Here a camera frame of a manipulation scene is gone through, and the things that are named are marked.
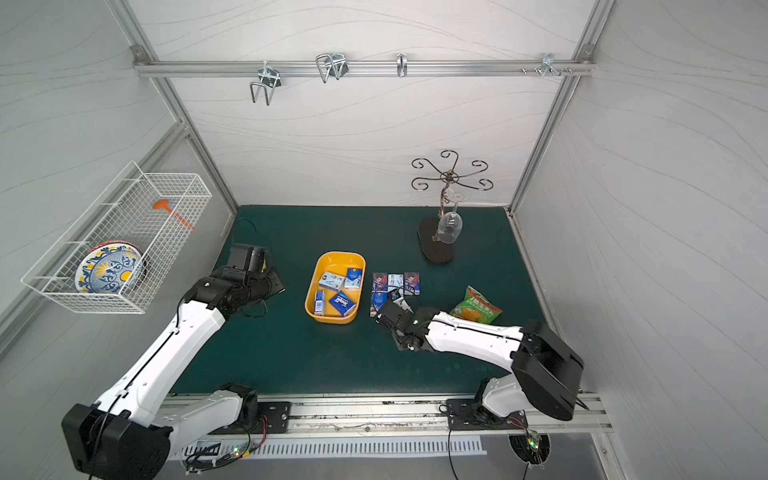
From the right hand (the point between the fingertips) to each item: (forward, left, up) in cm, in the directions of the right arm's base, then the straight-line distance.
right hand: (408, 325), depth 84 cm
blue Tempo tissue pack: (+7, +20, -1) cm, 21 cm away
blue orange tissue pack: (+9, +9, -3) cm, 13 cm away
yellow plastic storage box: (+6, +28, +1) cm, 29 cm away
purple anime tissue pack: (+15, +10, -2) cm, 18 cm away
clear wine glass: (+24, -12, +17) cm, 31 cm away
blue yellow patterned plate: (-3, +64, +31) cm, 71 cm away
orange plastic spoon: (+19, +66, +28) cm, 74 cm away
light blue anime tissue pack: (+14, +25, -1) cm, 29 cm away
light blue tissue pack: (+15, +4, -2) cm, 16 cm away
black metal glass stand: (+31, -9, -5) cm, 33 cm away
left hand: (+5, +35, +13) cm, 38 cm away
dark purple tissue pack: (+15, -1, -2) cm, 15 cm away
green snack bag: (+7, -20, -1) cm, 22 cm away
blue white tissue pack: (+16, +18, -1) cm, 24 cm away
